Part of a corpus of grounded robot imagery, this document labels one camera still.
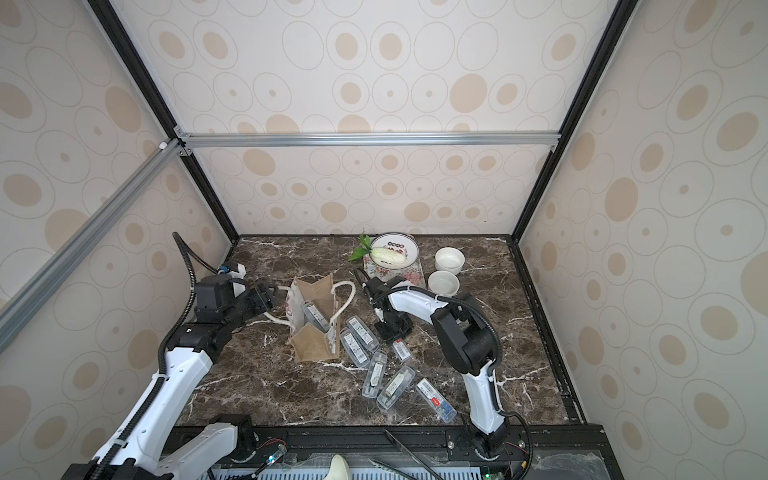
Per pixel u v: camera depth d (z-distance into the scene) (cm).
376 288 71
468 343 52
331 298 94
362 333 92
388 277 73
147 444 40
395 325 80
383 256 109
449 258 110
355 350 88
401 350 88
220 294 58
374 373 84
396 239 117
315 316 92
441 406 79
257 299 69
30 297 53
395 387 81
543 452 73
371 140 92
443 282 103
